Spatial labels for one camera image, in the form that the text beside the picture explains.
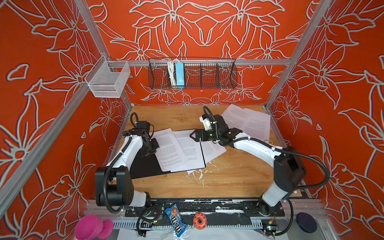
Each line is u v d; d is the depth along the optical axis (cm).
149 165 75
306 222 69
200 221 68
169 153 91
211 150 95
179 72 89
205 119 75
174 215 71
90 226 58
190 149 95
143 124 69
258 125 107
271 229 68
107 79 94
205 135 74
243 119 111
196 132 74
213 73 97
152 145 76
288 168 45
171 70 88
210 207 74
